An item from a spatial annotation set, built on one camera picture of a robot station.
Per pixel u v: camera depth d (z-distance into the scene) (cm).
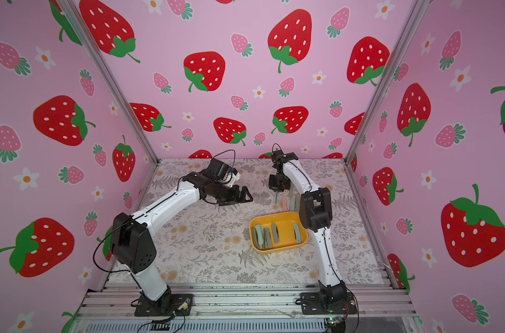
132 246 46
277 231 93
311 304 73
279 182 89
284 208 101
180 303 73
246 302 76
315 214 64
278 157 79
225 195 73
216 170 68
